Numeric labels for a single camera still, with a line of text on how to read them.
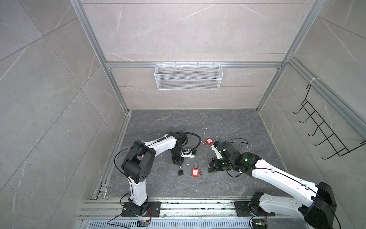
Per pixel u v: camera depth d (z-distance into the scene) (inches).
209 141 38.8
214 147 28.2
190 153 31.5
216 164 26.4
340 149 22.8
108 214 28.1
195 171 33.8
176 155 31.0
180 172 33.8
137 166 19.2
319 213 14.7
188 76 39.7
